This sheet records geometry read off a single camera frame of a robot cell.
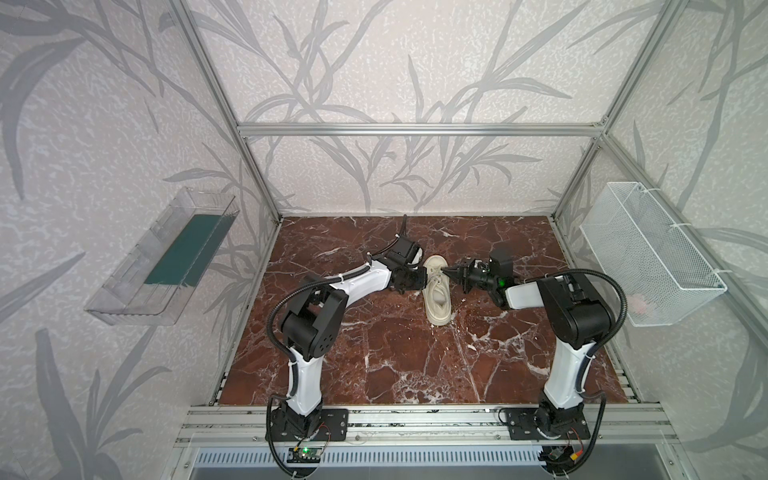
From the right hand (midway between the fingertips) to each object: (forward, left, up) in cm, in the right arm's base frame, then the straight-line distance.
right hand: (443, 259), depth 93 cm
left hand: (-3, +4, -3) cm, 6 cm away
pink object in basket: (-21, -45, +10) cm, 50 cm away
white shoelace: (-4, +2, -3) cm, 6 cm away
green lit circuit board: (-50, +37, -12) cm, 63 cm away
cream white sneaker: (-10, +2, -6) cm, 12 cm away
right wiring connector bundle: (-50, -27, -16) cm, 59 cm away
